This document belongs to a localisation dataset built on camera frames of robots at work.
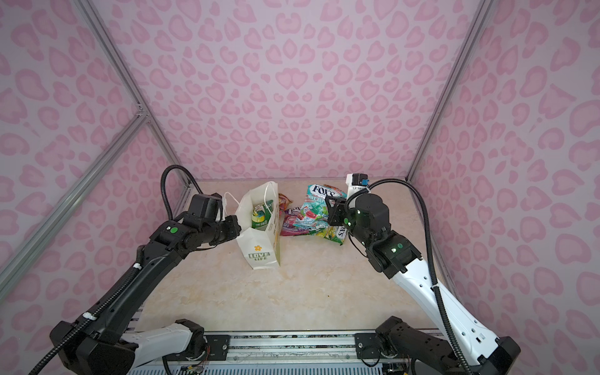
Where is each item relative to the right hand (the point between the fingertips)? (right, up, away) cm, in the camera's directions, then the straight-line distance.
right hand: (326, 200), depth 67 cm
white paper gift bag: (-21, -13, +8) cm, 26 cm away
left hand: (-26, -9, +9) cm, 29 cm away
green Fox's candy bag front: (-23, -7, +16) cm, 29 cm away
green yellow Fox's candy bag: (+6, -14, +30) cm, 34 cm away
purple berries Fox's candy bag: (-13, -7, +34) cm, 37 cm away
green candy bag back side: (-20, -2, +22) cm, 30 cm away
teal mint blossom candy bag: (-3, -4, 0) cm, 5 cm away
